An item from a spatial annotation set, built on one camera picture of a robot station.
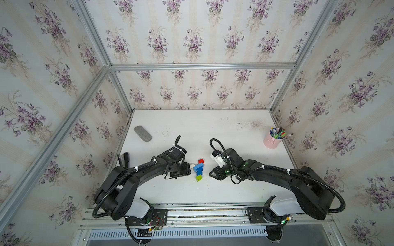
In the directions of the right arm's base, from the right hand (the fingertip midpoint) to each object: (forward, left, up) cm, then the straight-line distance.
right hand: (214, 173), depth 84 cm
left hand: (+1, +15, -3) cm, 15 cm away
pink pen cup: (+20, -35, +3) cm, 41 cm away
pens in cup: (+22, -39, +8) cm, 46 cm away
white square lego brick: (+5, +13, -1) cm, 14 cm away
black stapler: (+8, +55, -2) cm, 56 cm away
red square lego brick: (+8, +7, -2) cm, 11 cm away
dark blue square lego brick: (+1, +9, -2) cm, 9 cm away
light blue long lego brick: (+5, +9, -1) cm, 11 cm away
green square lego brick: (-2, +8, -2) cm, 9 cm away
